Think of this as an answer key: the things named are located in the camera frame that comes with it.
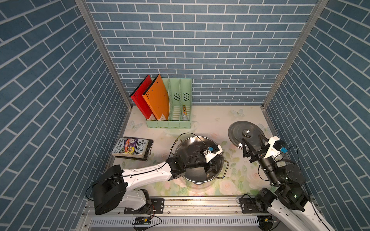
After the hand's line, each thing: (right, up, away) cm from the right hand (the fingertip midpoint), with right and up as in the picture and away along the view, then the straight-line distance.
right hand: (252, 138), depth 62 cm
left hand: (-11, -12, +7) cm, 17 cm away
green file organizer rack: (-37, +19, +55) cm, 69 cm away
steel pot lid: (+15, -1, +40) cm, 43 cm away
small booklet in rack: (-32, +10, +50) cm, 60 cm away
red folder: (-60, +22, +25) cm, 69 cm away
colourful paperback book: (-66, -10, +29) cm, 73 cm away
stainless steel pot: (-27, -4, -5) cm, 27 cm away
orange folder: (-50, +22, +31) cm, 63 cm away
